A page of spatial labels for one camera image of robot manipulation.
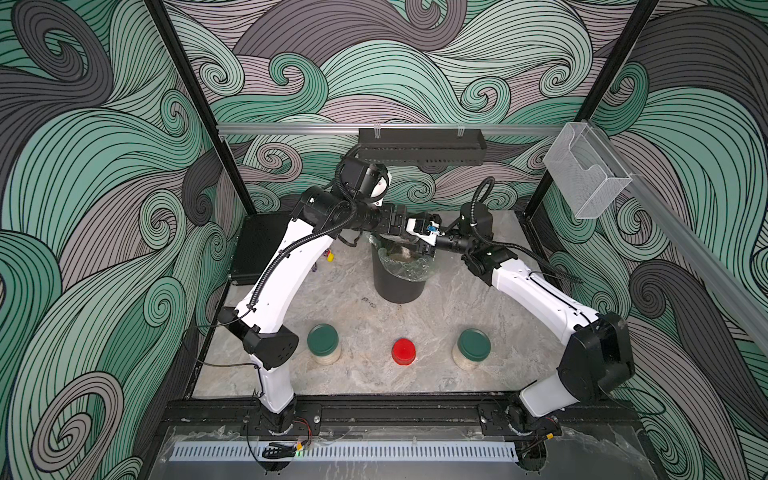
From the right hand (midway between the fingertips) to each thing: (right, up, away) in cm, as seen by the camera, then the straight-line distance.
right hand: (398, 226), depth 74 cm
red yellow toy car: (-23, -10, +32) cm, 40 cm away
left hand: (-2, +3, -6) cm, 7 cm away
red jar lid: (+2, -36, +11) cm, 38 cm away
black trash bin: (-1, -19, +23) cm, 30 cm away
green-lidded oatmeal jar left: (-20, -31, +1) cm, 36 cm away
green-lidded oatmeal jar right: (+19, -31, 0) cm, 36 cm away
